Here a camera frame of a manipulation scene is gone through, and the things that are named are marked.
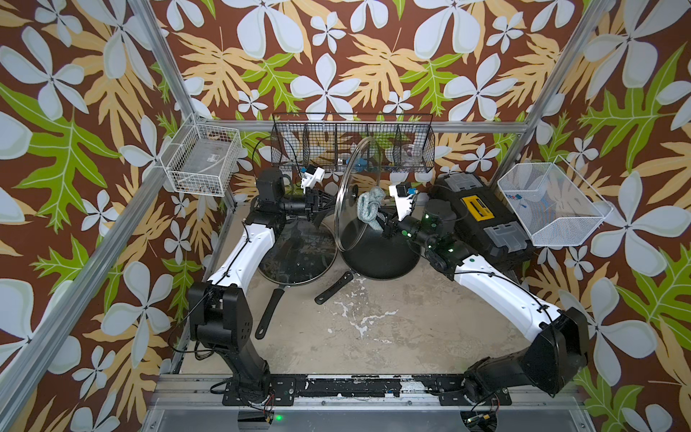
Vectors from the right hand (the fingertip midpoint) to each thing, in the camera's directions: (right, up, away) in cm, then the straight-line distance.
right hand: (370, 209), depth 73 cm
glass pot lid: (-22, -14, +20) cm, 33 cm away
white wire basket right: (+59, +2, +9) cm, 59 cm away
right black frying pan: (+1, -14, +22) cm, 26 cm away
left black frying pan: (-29, -26, +12) cm, 40 cm away
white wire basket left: (-54, +17, +13) cm, 58 cm away
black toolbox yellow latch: (+43, -3, +19) cm, 47 cm away
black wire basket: (+10, +27, +25) cm, 38 cm away
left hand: (-8, +1, -4) cm, 8 cm away
